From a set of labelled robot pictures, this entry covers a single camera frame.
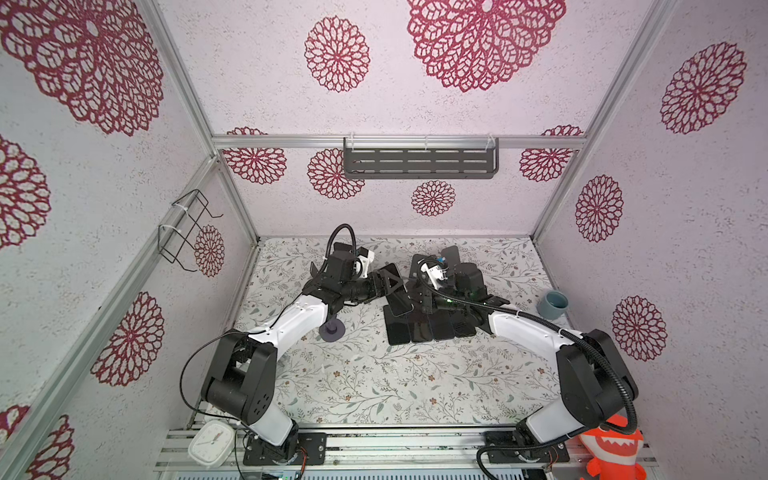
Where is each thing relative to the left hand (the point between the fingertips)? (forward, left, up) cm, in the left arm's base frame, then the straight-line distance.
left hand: (393, 289), depth 84 cm
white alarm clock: (-35, +45, -15) cm, 59 cm away
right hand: (-2, -3, +1) cm, 4 cm away
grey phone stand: (-5, +19, -14) cm, 24 cm away
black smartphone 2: (-4, -2, -18) cm, 18 cm away
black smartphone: (-4, -1, 0) cm, 4 cm away
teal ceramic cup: (+2, -51, -13) cm, 53 cm away
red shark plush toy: (-39, -49, -10) cm, 63 cm away
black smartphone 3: (-16, -15, +7) cm, 23 cm away
